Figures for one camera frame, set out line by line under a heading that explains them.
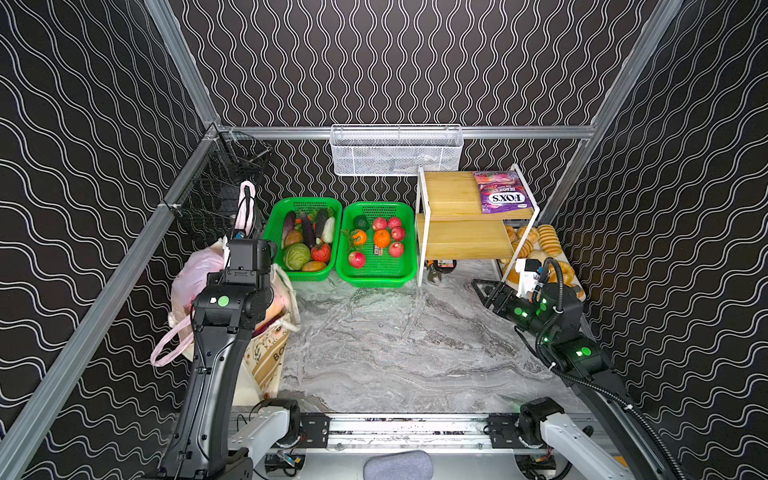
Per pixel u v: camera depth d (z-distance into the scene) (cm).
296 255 100
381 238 109
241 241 49
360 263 104
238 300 42
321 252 103
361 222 114
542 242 111
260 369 71
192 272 62
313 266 100
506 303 62
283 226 114
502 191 78
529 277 64
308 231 112
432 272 105
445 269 106
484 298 65
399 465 68
